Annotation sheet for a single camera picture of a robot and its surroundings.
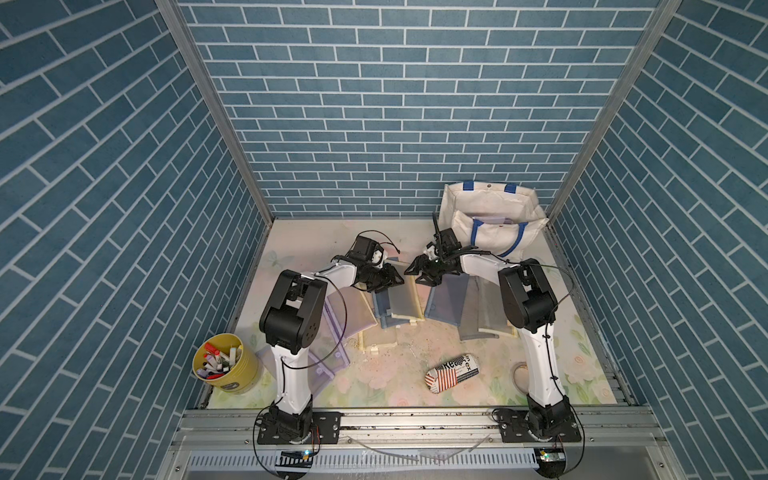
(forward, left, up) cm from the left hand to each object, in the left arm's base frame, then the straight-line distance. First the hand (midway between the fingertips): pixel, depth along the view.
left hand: (406, 283), depth 95 cm
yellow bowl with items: (-26, +47, +3) cm, 54 cm away
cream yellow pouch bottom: (-16, +9, -6) cm, 19 cm away
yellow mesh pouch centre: (-4, +1, -4) cm, 6 cm away
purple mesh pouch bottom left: (-26, +25, -4) cm, 36 cm away
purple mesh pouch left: (-7, +17, -5) cm, 19 cm away
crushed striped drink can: (-27, -12, -2) cm, 29 cm away
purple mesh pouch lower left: (-19, +23, -6) cm, 31 cm away
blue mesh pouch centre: (-6, +8, -3) cm, 11 cm away
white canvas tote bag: (+25, -35, +6) cm, 44 cm away
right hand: (+5, -2, -3) cm, 6 cm away
